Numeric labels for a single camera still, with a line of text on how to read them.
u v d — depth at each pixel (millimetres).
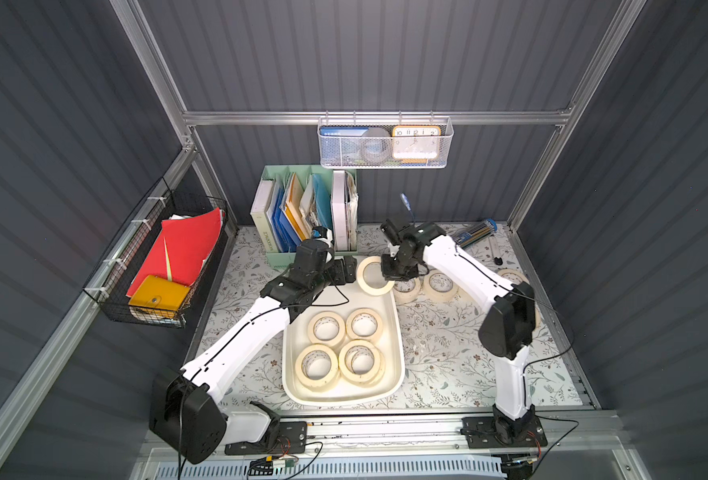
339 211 937
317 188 970
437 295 968
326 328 917
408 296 970
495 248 1119
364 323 932
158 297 638
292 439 741
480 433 735
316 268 608
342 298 633
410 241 630
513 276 1022
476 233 1116
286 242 953
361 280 834
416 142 886
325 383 754
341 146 919
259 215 889
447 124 889
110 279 609
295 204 937
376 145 902
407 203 979
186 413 385
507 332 507
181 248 741
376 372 785
